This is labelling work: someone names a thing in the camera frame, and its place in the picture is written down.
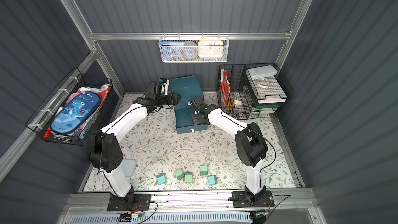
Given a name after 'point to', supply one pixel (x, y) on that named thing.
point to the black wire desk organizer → (252, 91)
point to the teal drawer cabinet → (183, 89)
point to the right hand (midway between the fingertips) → (201, 116)
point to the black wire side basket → (76, 84)
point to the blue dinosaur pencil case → (76, 113)
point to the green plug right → (203, 169)
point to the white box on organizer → (262, 71)
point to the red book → (225, 84)
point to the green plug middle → (188, 177)
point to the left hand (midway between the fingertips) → (177, 96)
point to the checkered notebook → (272, 93)
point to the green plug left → (179, 174)
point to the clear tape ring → (261, 85)
